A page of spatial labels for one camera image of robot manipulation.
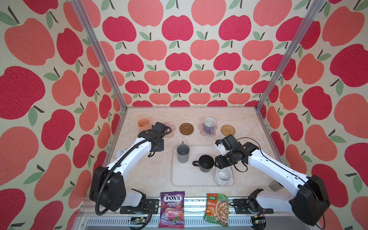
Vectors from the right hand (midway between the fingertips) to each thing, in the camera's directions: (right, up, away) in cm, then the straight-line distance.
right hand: (219, 165), depth 81 cm
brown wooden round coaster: (-19, +19, +27) cm, 38 cm away
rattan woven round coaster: (+12, +19, +26) cm, 34 cm away
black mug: (-7, -1, +7) cm, 10 cm away
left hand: (-36, +9, +3) cm, 38 cm away
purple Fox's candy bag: (-27, -21, -11) cm, 36 cm away
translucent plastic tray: (-18, -7, +3) cm, 20 cm away
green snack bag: (-3, -20, -8) cm, 22 cm away
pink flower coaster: (-29, +20, +26) cm, 44 cm away
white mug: (+3, -7, +3) cm, 8 cm away
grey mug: (-21, +5, +10) cm, 24 cm away
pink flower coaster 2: (-7, +17, +23) cm, 29 cm away
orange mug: (-50, +23, +22) cm, 59 cm away
